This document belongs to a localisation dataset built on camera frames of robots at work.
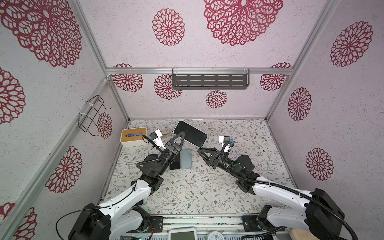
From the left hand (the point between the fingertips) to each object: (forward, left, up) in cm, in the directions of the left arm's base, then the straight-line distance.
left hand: (185, 134), depth 66 cm
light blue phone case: (+9, +1, -37) cm, 39 cm away
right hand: (-6, -6, -3) cm, 9 cm away
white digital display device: (-34, +2, -30) cm, 45 cm away
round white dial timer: (-34, -13, -32) cm, 48 cm away
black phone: (+4, +7, -34) cm, 36 cm away
